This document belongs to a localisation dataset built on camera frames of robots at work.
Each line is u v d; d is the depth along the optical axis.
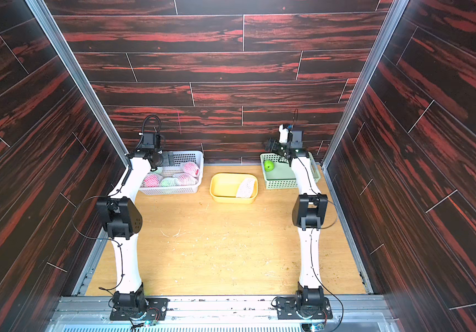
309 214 0.66
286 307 0.73
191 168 1.08
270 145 0.92
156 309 0.73
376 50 0.75
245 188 1.05
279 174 1.15
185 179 1.05
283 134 0.92
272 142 0.91
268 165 1.13
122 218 0.58
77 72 0.81
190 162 1.15
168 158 0.90
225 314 0.73
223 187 1.08
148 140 0.77
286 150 0.82
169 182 1.02
